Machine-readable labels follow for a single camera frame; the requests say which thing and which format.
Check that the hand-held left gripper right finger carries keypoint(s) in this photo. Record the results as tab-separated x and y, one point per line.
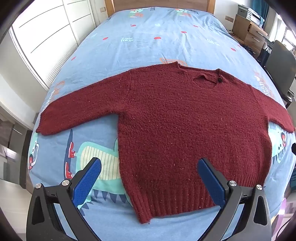
211	183

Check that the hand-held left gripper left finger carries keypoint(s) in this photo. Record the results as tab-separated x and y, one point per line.
87	183

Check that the dark red knit sweater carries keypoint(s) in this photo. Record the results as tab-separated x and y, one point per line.
185	127

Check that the black office chair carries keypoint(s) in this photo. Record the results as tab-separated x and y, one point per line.
277	58

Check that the wooden drawer cabinet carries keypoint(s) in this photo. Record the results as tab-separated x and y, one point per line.
252	34

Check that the white printer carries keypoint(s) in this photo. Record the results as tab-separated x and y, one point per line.
252	14

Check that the teal curtain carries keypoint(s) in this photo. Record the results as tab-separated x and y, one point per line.
256	4

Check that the bed with blue printed sheet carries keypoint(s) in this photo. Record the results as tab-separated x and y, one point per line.
148	41

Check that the white wardrobe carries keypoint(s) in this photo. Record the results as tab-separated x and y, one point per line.
46	34

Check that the wooden headboard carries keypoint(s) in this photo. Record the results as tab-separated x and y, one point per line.
109	7

